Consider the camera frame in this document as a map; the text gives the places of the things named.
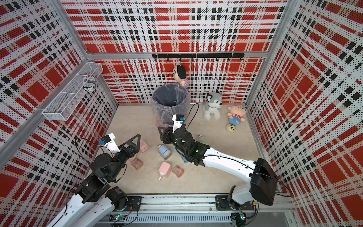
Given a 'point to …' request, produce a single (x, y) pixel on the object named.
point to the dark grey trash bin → (169, 100)
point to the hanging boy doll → (179, 73)
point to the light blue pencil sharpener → (164, 151)
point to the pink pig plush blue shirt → (236, 115)
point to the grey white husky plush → (214, 103)
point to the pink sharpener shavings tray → (178, 170)
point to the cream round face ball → (230, 127)
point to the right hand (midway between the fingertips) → (164, 128)
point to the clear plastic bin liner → (167, 100)
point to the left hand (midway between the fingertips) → (139, 137)
